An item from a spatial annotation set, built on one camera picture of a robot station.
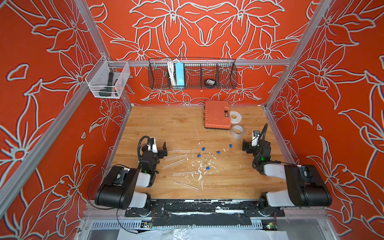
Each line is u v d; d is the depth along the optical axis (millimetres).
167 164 876
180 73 898
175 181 828
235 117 1114
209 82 953
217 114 1096
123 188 449
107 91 786
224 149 949
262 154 697
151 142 743
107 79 889
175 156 922
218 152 940
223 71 1009
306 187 425
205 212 727
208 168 872
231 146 963
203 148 949
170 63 876
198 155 922
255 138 776
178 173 852
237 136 1009
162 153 814
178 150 948
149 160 672
